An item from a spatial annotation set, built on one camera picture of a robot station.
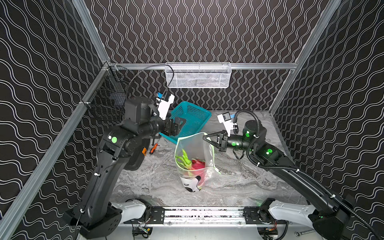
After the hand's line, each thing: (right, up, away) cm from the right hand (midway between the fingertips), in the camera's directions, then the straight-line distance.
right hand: (203, 136), depth 61 cm
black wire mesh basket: (-58, +20, +32) cm, 69 cm away
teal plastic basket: (-2, +11, +52) cm, 53 cm away
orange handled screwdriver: (-31, -11, +36) cm, 49 cm away
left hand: (-8, +8, -4) cm, 12 cm away
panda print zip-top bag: (-4, -5, +6) cm, 9 cm away
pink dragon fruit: (-2, -12, -6) cm, 13 cm away
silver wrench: (+45, -46, +9) cm, 65 cm away
